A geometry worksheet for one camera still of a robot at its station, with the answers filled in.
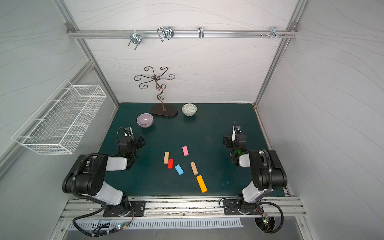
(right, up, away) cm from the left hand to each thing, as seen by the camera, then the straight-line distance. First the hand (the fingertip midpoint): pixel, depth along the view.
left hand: (134, 136), depth 94 cm
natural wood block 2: (+38, -18, -7) cm, 43 cm away
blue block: (+29, -19, -7) cm, 36 cm away
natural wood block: (+21, -13, -3) cm, 25 cm away
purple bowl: (+2, +10, +14) cm, 17 cm away
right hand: (+64, +1, +2) cm, 65 cm away
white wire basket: (-25, +6, -28) cm, 38 cm away
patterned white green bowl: (+34, +18, +21) cm, 44 cm away
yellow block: (+43, -25, -13) cm, 51 cm away
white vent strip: (+24, -39, -23) cm, 52 cm away
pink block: (+33, -10, -1) cm, 34 cm away
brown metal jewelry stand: (+11, +18, +21) cm, 30 cm away
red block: (+24, -16, -6) cm, 29 cm away
